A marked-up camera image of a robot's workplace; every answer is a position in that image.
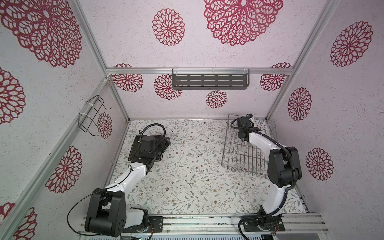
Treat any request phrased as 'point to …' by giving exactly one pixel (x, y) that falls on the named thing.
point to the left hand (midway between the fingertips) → (167, 144)
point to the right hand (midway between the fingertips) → (255, 129)
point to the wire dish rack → (244, 156)
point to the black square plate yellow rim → (161, 142)
